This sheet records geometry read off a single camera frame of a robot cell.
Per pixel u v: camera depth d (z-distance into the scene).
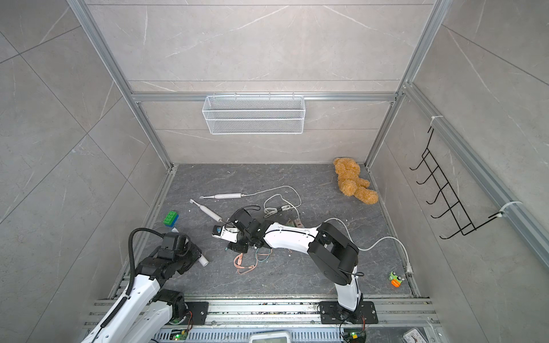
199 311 0.73
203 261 0.80
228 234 0.73
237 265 0.84
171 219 0.95
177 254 0.64
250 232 0.66
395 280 0.80
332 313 0.73
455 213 0.64
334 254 0.47
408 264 0.88
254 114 1.01
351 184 0.93
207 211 0.99
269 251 0.87
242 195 1.05
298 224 0.88
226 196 1.04
